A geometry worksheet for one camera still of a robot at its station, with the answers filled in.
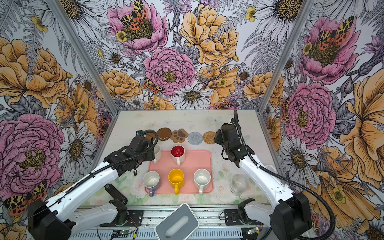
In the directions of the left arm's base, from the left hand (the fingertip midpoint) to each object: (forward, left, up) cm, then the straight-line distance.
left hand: (146, 154), depth 80 cm
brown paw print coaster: (+23, -15, -14) cm, 31 cm away
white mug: (-8, -30, -13) cm, 33 cm away
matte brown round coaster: (0, -5, +17) cm, 18 cm away
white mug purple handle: (-9, -1, -13) cm, 16 cm away
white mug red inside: (+7, -15, -13) cm, 21 cm away
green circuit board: (-33, +10, -16) cm, 38 cm away
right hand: (+7, -39, +5) cm, 40 cm away
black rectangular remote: (-16, +16, -13) cm, 26 cm away
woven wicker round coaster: (+21, -35, -15) cm, 44 cm away
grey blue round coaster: (+20, -26, -15) cm, 36 cm away
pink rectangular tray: (+3, -25, -15) cm, 29 cm away
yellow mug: (-7, -15, -14) cm, 22 cm away
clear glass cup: (-11, -50, -15) cm, 54 cm away
